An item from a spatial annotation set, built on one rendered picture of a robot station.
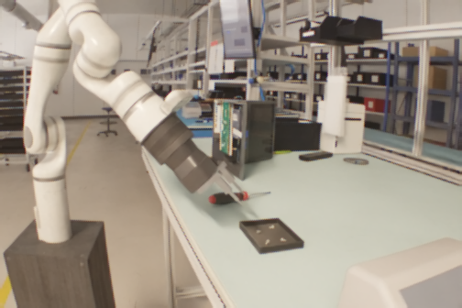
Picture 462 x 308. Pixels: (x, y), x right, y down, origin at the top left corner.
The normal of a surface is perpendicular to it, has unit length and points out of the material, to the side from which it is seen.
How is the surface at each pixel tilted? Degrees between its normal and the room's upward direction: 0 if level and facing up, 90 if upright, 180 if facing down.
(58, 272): 90
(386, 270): 9
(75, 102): 90
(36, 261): 90
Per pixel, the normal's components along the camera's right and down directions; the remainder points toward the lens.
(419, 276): 0.18, -0.75
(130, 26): 0.34, 0.21
